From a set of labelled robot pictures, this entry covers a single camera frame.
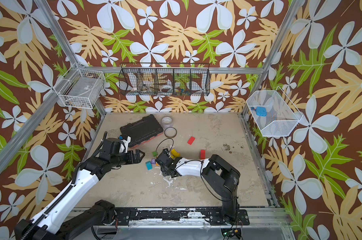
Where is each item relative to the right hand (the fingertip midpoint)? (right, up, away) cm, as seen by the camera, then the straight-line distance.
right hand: (166, 168), depth 91 cm
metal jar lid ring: (+1, +22, +18) cm, 28 cm away
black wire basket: (0, +58, +7) cm, 58 cm away
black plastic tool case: (-18, +23, +15) cm, 33 cm away
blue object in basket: (+56, +35, -5) cm, 66 cm away
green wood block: (-9, +8, +8) cm, 14 cm away
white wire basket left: (-50, +48, -6) cm, 70 cm away
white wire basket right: (+61, +33, -8) cm, 70 cm away
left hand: (-14, +12, -13) cm, 23 cm away
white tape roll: (-1, +52, +7) cm, 52 cm away
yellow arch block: (+5, +8, +4) cm, 10 cm away
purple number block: (-9, +4, +2) cm, 10 cm away
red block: (+16, +16, +13) cm, 27 cm away
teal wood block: (-11, +2, 0) cm, 11 cm away
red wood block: (+23, +8, +3) cm, 24 cm away
